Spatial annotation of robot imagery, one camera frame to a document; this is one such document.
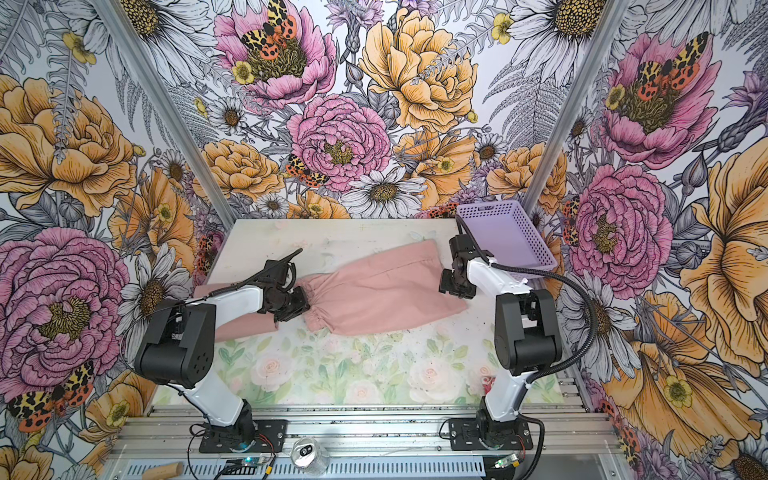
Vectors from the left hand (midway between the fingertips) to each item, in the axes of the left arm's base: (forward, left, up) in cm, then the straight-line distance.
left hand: (309, 315), depth 95 cm
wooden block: (-40, +26, +2) cm, 47 cm away
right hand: (+3, -44, +5) cm, 45 cm away
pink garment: (+10, -28, 0) cm, 30 cm away
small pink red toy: (-22, -51, +3) cm, 55 cm away
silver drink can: (-38, -9, +14) cm, 41 cm away
